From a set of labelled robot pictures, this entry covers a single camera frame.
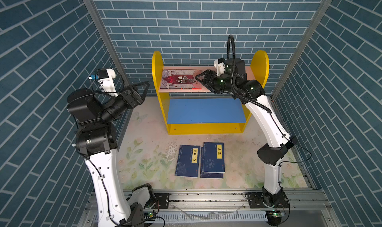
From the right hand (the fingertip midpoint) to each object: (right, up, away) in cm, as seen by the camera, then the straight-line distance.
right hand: (195, 78), depth 66 cm
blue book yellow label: (+10, -43, +20) cm, 48 cm away
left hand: (-18, -6, -14) cm, 23 cm away
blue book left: (-5, -44, +19) cm, 48 cm away
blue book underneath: (+7, -51, +15) cm, 53 cm away
